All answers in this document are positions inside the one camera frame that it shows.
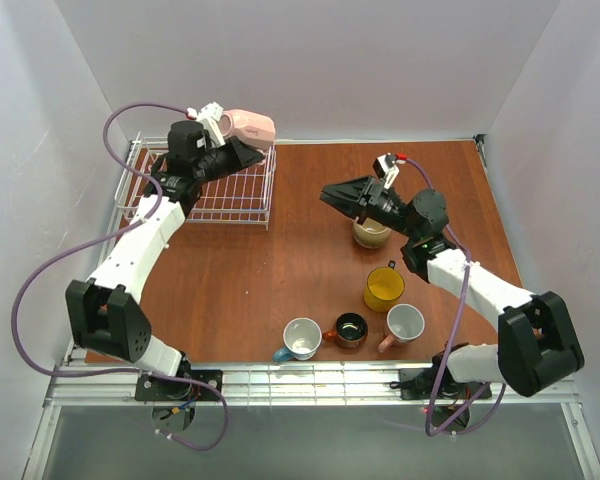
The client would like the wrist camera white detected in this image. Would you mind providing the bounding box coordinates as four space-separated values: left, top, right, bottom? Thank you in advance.
373 153 399 189
188 102 225 147

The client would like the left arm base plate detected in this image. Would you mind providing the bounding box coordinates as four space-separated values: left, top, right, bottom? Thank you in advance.
134 369 224 403

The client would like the white mug blue handle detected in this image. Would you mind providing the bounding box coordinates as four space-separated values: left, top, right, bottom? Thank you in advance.
273 318 322 363

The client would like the pink faceted mug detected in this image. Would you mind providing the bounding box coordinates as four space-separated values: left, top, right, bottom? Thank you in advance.
219 109 276 151

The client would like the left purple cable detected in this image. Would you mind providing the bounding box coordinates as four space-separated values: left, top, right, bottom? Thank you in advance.
11 102 230 450

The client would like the yellow enamel mug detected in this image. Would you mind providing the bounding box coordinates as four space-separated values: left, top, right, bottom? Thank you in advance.
363 260 405 313

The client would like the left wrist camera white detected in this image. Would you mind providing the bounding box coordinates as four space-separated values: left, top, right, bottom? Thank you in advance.
188 102 225 147

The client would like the aluminium frame rail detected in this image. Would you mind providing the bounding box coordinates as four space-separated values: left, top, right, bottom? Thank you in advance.
43 360 581 407

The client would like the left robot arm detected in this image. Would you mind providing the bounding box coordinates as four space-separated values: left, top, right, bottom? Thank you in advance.
65 109 276 377

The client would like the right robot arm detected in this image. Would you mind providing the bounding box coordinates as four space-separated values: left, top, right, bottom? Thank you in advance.
320 176 585 397

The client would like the dark brown glazed mug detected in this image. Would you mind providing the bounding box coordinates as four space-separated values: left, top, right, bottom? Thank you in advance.
322 312 369 349

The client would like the white wire dish rack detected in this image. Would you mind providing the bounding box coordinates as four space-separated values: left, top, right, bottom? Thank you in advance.
112 133 277 227

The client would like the white mug pink handle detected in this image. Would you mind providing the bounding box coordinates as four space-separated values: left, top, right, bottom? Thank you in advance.
377 304 425 353

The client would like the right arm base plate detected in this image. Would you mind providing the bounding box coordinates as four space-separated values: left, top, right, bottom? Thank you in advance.
389 367 482 400

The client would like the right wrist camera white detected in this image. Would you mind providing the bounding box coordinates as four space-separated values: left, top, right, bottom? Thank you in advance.
373 153 399 189

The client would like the beige speckled round mug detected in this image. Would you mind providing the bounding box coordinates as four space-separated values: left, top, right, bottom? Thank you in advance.
353 218 392 249

